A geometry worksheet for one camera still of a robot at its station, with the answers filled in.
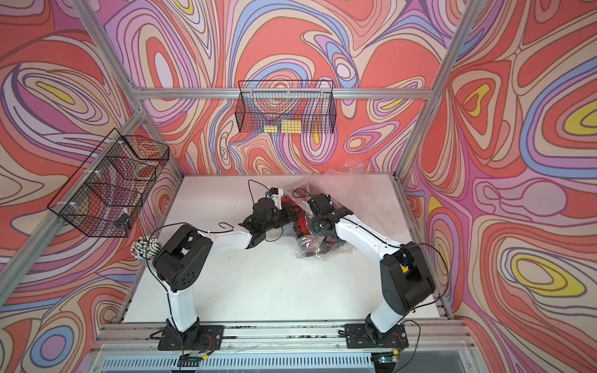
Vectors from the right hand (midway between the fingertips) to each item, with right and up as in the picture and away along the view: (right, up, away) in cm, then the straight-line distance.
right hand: (324, 233), depth 89 cm
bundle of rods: (-60, -3, -15) cm, 62 cm away
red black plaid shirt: (+1, -4, -2) cm, 5 cm away
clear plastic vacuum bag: (-5, -2, -9) cm, 10 cm away
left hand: (-7, +9, -1) cm, 12 cm away
